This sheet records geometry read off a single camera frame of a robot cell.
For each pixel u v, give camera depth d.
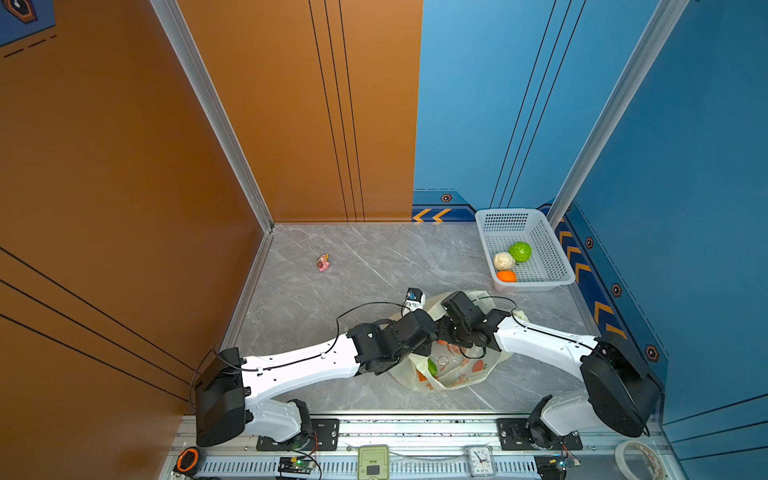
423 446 0.73
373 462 0.68
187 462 0.68
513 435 0.72
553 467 0.71
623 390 0.43
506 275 0.96
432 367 0.81
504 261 1.02
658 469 0.68
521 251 1.03
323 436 0.74
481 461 0.68
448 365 0.85
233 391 0.40
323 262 1.05
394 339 0.55
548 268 1.03
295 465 0.71
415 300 0.66
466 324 0.66
